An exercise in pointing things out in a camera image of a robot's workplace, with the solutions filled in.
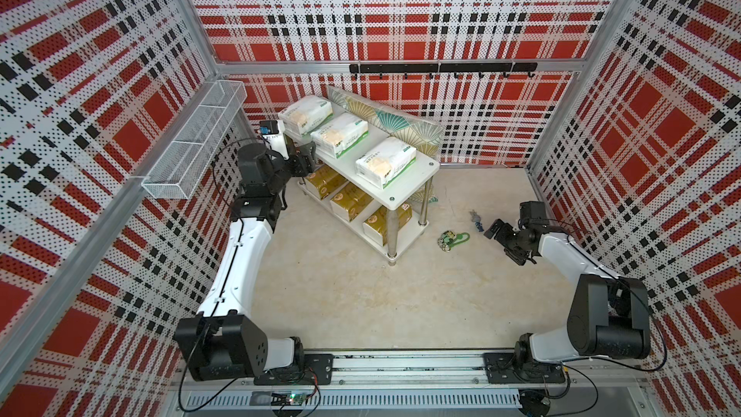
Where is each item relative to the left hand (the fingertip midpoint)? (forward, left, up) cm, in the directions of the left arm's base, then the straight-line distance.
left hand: (307, 145), depth 75 cm
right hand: (-12, -56, -30) cm, 65 cm away
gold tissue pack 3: (-11, -17, -23) cm, 31 cm away
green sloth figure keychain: (-7, -42, -37) cm, 57 cm away
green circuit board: (-53, +4, -35) cm, 64 cm away
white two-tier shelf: (-9, -13, -3) cm, 16 cm away
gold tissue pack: (+8, 0, -24) cm, 25 cm away
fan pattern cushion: (+6, -32, -2) cm, 32 cm away
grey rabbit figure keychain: (+1, -54, -37) cm, 65 cm away
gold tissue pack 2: (-1, -9, -24) cm, 26 cm away
